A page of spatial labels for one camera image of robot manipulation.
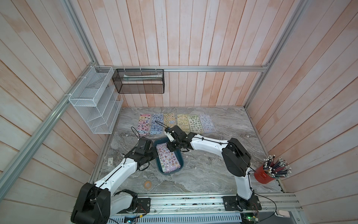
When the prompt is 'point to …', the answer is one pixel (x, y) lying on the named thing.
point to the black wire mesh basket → (139, 80)
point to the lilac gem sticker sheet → (207, 124)
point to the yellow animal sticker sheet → (169, 120)
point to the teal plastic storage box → (161, 141)
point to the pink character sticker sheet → (169, 160)
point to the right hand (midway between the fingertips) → (167, 145)
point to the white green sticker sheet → (195, 124)
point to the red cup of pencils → (270, 171)
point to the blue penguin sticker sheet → (156, 128)
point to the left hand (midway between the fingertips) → (156, 154)
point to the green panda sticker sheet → (183, 122)
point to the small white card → (110, 162)
